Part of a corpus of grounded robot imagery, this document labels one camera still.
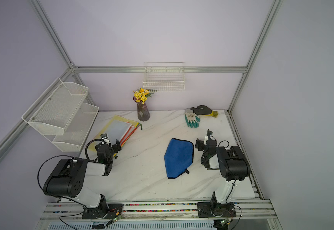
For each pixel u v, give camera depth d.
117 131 1.08
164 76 0.94
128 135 1.04
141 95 0.96
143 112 1.08
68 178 0.46
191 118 1.14
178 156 0.93
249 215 0.74
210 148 0.75
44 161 0.43
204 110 1.19
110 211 0.73
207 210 0.74
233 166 0.49
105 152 0.72
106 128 1.10
